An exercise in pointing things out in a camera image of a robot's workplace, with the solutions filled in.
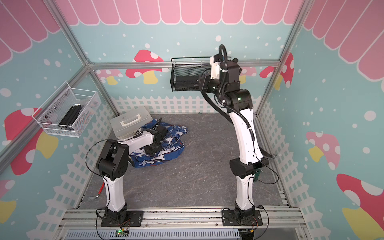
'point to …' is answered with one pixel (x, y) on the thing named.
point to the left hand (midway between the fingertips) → (152, 152)
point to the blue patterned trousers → (173, 146)
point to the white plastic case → (126, 125)
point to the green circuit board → (121, 233)
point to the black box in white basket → (70, 117)
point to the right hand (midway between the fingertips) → (197, 78)
